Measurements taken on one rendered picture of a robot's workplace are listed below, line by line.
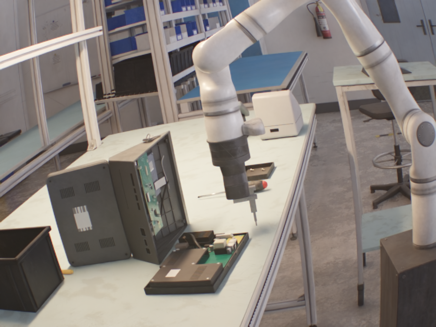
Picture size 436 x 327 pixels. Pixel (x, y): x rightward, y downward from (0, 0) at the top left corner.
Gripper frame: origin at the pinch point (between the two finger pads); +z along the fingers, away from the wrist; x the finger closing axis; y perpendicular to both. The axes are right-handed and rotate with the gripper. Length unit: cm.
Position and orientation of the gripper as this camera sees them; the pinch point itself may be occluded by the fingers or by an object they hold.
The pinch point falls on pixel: (255, 221)
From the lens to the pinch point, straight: 142.5
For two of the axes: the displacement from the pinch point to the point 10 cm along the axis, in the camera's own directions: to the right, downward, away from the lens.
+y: -9.8, 1.9, 0.5
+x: 0.0, 2.4, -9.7
